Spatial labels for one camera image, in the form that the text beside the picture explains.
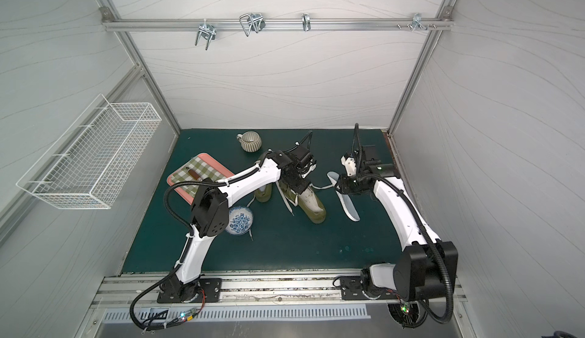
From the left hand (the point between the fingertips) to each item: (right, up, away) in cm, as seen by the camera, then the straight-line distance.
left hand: (304, 188), depth 89 cm
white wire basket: (-66, +11, -21) cm, 70 cm away
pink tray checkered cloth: (-50, +6, +15) cm, 53 cm away
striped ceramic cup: (-26, +19, +20) cm, 38 cm away
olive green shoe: (+2, -7, +4) cm, 8 cm away
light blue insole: (+14, -2, -12) cm, 19 cm away
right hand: (+13, +2, -7) cm, 15 cm away
